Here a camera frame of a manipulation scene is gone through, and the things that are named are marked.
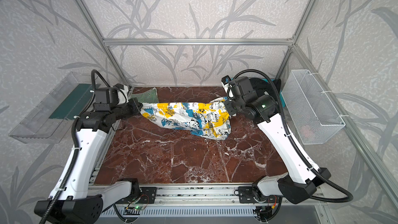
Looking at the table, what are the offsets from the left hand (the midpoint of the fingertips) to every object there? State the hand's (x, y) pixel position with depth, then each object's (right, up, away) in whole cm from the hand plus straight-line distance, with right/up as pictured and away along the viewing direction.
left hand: (144, 99), depth 72 cm
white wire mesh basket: (+73, -7, -11) cm, 74 cm away
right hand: (+41, +2, -3) cm, 41 cm away
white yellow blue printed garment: (+30, -9, -1) cm, 31 cm away
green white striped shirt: (-13, +2, +40) cm, 42 cm away
